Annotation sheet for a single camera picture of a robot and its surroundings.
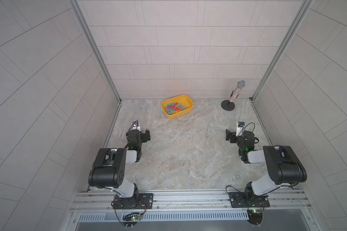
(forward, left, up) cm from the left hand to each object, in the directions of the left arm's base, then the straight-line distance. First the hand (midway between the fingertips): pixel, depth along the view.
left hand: (142, 127), depth 95 cm
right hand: (0, -61, +1) cm, 61 cm away
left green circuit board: (-49, -3, -3) cm, 49 cm away
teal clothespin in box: (+17, -20, -2) cm, 26 cm away
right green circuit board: (-47, -62, -5) cm, 78 cm away
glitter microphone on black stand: (+23, -63, -1) cm, 67 cm away
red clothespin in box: (+21, -21, -1) cm, 29 cm away
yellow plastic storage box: (+27, -29, 0) cm, 40 cm away
